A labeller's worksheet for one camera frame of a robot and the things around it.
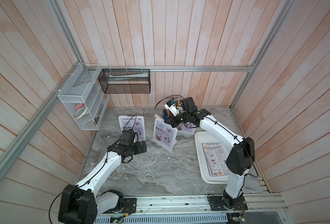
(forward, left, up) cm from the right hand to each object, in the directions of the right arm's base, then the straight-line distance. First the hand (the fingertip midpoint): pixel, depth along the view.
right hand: (164, 120), depth 83 cm
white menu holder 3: (+7, -12, -18) cm, 23 cm away
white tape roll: (+1, +50, +6) cm, 50 cm away
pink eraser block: (+4, +52, +8) cm, 52 cm away
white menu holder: (+2, +19, -6) cm, 19 cm away
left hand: (-14, +15, -12) cm, 24 cm away
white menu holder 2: (-4, 0, -10) cm, 11 cm away
